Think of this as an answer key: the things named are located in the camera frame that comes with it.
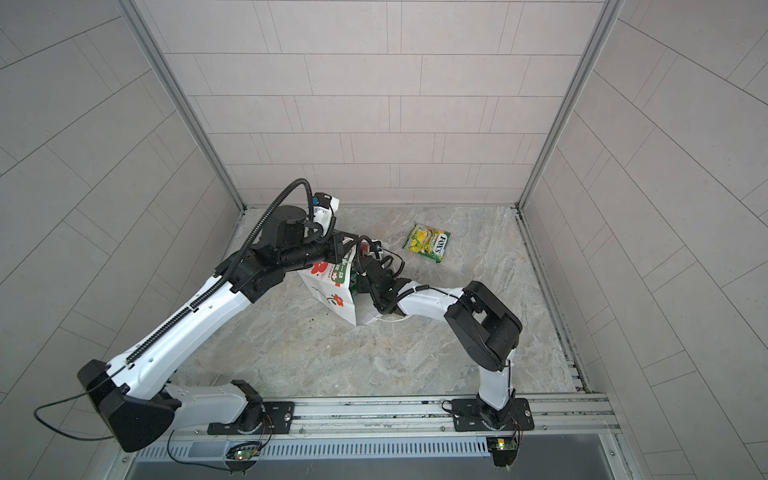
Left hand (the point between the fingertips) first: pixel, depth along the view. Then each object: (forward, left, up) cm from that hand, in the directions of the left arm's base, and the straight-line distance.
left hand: (366, 237), depth 66 cm
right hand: (+6, +4, -27) cm, 28 cm away
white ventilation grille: (-36, -14, -32) cm, 50 cm away
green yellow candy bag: (+21, -17, -30) cm, 40 cm away
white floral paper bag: (-4, +9, -14) cm, 17 cm away
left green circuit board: (-38, +26, -28) cm, 54 cm away
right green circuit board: (-37, -32, -32) cm, 58 cm away
